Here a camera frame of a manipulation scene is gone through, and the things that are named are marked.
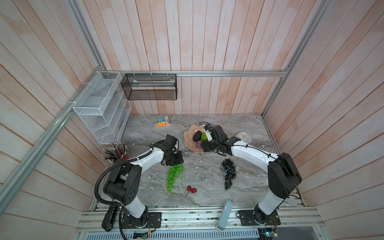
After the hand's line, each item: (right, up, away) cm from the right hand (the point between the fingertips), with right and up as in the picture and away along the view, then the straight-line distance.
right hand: (205, 142), depth 91 cm
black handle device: (-49, -35, -20) cm, 63 cm away
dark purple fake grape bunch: (+13, -15, -6) cm, 21 cm away
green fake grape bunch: (-19, -17, -5) cm, 26 cm away
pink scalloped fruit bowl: (-11, +2, +13) cm, 17 cm away
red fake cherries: (-10, -26, -9) cm, 29 cm away
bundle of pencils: (-52, -4, -10) cm, 53 cm away
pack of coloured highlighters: (-31, +14, +23) cm, 41 cm away
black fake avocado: (-5, +3, +11) cm, 13 cm away
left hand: (-15, -13, -2) cm, 20 cm away
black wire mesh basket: (-38, +39, +13) cm, 56 cm away
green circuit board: (-34, -43, -20) cm, 58 cm away
